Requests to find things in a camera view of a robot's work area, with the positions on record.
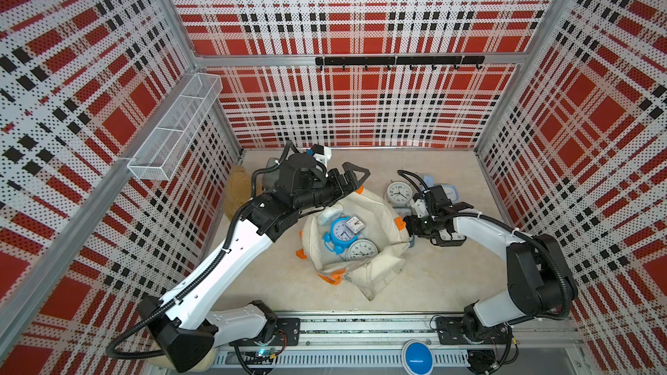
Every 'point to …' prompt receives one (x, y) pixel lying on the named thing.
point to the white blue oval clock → (326, 217)
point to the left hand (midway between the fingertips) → (364, 181)
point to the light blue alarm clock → (429, 180)
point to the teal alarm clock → (451, 192)
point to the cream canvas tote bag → (384, 227)
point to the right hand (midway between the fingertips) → (411, 231)
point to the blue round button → (416, 358)
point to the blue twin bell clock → (340, 236)
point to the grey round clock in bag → (361, 249)
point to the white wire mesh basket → (161, 151)
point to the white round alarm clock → (399, 193)
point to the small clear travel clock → (355, 223)
